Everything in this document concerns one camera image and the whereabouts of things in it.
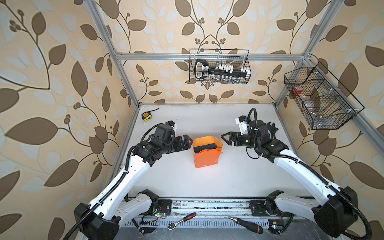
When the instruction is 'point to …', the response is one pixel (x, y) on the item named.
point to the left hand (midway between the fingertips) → (184, 141)
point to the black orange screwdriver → (250, 226)
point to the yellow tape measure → (146, 116)
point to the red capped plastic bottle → (298, 89)
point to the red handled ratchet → (172, 226)
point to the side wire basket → (324, 103)
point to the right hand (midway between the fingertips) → (226, 136)
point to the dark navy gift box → (209, 146)
